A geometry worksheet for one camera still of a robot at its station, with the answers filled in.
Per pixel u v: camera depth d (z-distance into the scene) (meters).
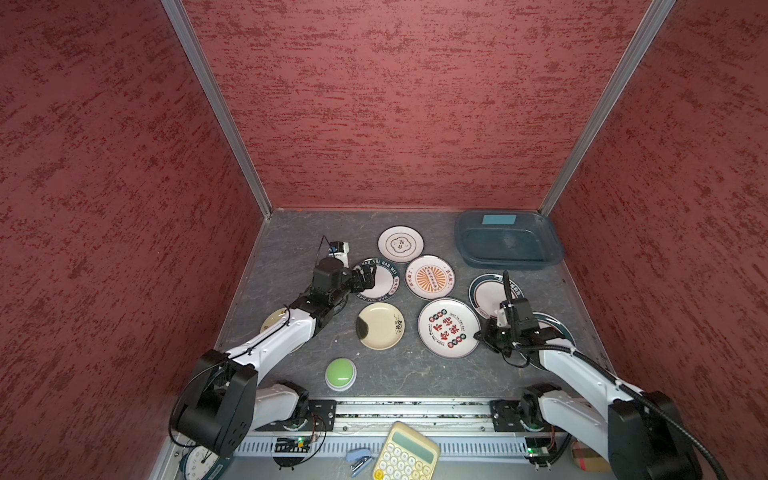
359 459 0.67
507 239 1.13
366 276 0.77
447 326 0.90
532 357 0.62
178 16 0.71
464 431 0.73
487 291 0.97
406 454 0.68
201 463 0.64
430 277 1.00
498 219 1.15
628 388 0.45
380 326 0.91
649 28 0.73
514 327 0.68
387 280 1.03
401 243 1.10
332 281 0.65
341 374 0.79
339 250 0.74
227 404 0.40
